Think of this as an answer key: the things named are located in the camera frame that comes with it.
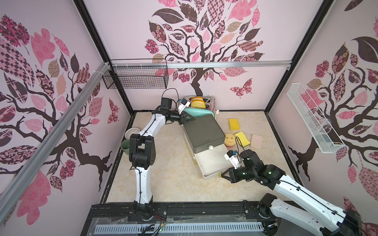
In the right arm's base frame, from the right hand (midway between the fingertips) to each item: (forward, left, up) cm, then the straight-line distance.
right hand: (222, 178), depth 73 cm
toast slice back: (+53, +11, +8) cm, 55 cm away
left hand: (+34, +16, +7) cm, 38 cm away
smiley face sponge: (+30, -11, -11) cm, 34 cm away
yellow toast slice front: (+48, +11, +8) cm, 50 cm away
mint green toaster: (+50, +2, +4) cm, 50 cm away
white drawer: (+12, +3, -6) cm, 13 cm away
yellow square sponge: (+45, -17, -10) cm, 49 cm away
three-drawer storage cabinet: (+18, +8, +9) cm, 21 cm away
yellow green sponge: (+31, -21, -14) cm, 40 cm away
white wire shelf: (+26, -52, +14) cm, 60 cm away
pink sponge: (+30, -30, -12) cm, 44 cm away
